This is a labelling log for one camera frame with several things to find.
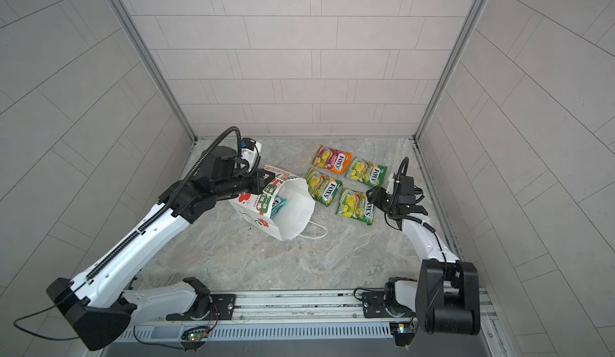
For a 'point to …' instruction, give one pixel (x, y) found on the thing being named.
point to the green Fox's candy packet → (370, 174)
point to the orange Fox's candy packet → (335, 161)
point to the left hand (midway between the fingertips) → (280, 174)
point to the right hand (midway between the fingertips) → (370, 192)
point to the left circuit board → (195, 334)
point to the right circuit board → (403, 332)
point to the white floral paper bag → (294, 217)
